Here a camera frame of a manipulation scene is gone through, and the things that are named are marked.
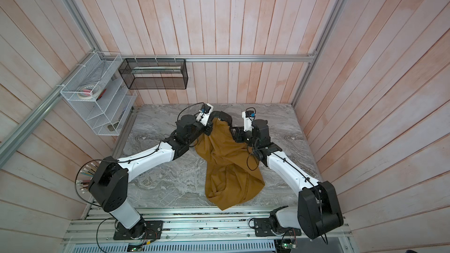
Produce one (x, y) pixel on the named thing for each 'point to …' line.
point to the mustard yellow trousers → (232, 173)
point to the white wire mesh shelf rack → (108, 113)
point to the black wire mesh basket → (154, 73)
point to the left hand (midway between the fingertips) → (213, 116)
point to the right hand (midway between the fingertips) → (232, 127)
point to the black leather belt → (222, 116)
